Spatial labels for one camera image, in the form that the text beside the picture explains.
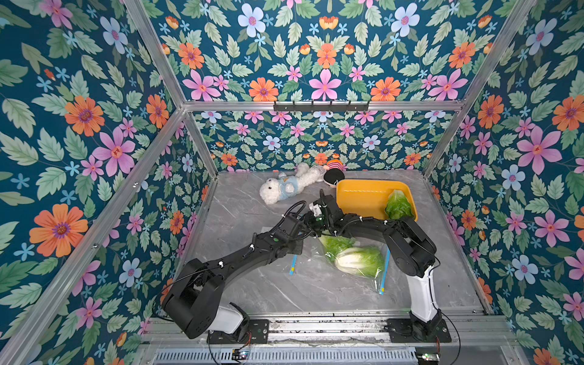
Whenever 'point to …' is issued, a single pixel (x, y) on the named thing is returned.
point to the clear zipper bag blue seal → (377, 283)
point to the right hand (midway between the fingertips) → (300, 220)
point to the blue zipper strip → (293, 265)
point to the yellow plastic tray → (373, 197)
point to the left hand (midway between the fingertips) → (301, 241)
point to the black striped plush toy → (333, 171)
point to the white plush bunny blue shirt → (272, 190)
